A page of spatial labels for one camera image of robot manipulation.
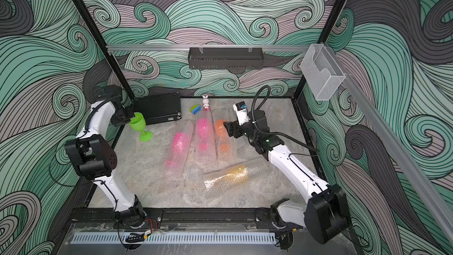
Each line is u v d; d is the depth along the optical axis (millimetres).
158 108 1193
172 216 748
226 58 971
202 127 951
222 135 926
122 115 748
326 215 401
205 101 1099
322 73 778
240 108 670
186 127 949
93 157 497
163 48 1895
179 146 880
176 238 697
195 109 1129
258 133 590
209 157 853
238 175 778
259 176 795
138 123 875
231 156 904
